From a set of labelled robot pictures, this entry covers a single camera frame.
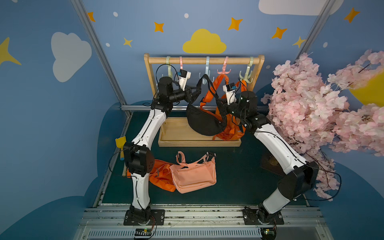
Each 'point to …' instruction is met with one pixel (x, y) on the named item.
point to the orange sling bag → (161, 176)
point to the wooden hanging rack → (177, 131)
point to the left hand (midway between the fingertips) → (200, 86)
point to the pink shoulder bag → (190, 177)
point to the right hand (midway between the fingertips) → (220, 98)
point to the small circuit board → (143, 232)
